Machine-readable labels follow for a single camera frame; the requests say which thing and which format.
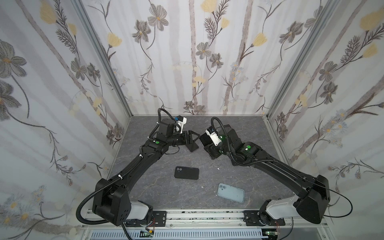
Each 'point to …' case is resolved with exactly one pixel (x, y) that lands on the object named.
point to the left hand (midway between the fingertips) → (194, 133)
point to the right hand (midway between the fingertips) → (208, 140)
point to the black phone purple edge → (192, 147)
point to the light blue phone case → (230, 192)
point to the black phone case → (186, 172)
